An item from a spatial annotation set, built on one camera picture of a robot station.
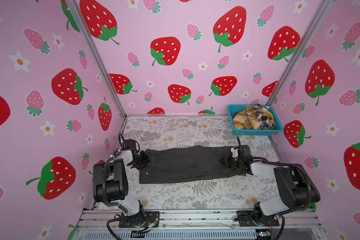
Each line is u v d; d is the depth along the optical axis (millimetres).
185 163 933
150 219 733
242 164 733
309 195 398
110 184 463
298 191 452
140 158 837
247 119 1049
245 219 731
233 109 1153
